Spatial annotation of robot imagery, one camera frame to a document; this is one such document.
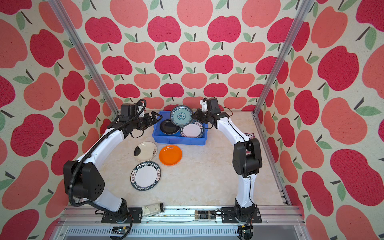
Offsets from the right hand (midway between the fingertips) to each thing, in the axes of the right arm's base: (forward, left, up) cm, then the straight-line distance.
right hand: (194, 114), depth 91 cm
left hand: (-9, +19, +3) cm, 21 cm away
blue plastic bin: (-8, +23, -18) cm, 30 cm away
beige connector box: (-51, +16, -18) cm, 56 cm away
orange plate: (-18, +14, -21) cm, 31 cm away
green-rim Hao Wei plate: (+3, 0, -20) cm, 20 cm away
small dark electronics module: (-50, -10, -18) cm, 54 cm away
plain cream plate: (-18, +31, -20) cm, 41 cm away
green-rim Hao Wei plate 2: (-34, +26, -20) cm, 47 cm away
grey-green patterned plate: (-1, +8, -1) cm, 8 cm away
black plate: (+2, +20, -17) cm, 26 cm away
